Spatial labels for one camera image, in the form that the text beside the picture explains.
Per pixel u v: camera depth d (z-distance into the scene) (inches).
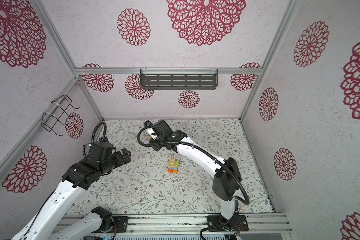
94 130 20.8
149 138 28.7
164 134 23.8
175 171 36.2
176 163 35.2
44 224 15.3
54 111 29.9
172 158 37.3
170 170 36.2
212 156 19.3
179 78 35.7
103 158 21.0
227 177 16.1
